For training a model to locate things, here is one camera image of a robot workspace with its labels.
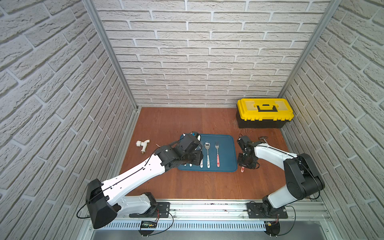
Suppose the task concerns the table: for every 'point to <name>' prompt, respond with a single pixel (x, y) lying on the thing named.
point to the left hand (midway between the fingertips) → (198, 150)
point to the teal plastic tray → (220, 154)
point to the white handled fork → (201, 163)
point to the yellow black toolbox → (263, 113)
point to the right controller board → (272, 228)
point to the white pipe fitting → (143, 144)
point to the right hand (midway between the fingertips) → (244, 164)
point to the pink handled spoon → (242, 169)
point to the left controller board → (147, 224)
